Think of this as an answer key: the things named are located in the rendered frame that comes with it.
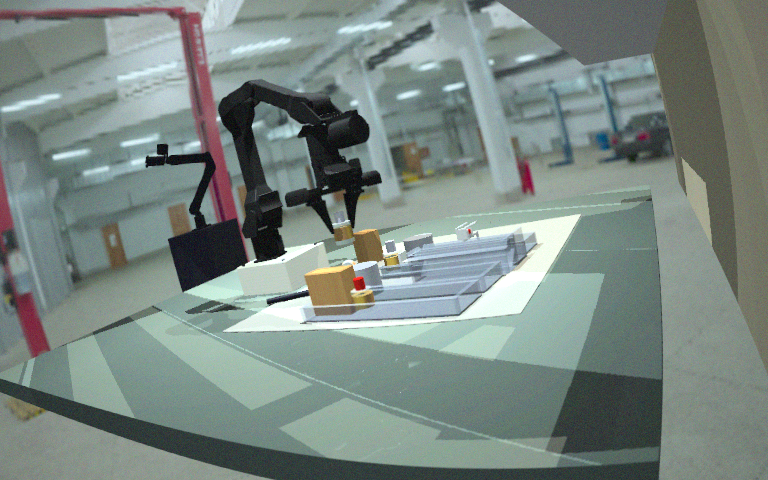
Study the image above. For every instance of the brown cardboard box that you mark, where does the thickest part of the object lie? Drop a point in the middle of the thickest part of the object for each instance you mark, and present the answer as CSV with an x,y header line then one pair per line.
x,y
331,286

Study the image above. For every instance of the tan rectangular block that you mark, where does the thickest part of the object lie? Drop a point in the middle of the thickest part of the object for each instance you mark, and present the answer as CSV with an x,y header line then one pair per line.
x,y
368,246

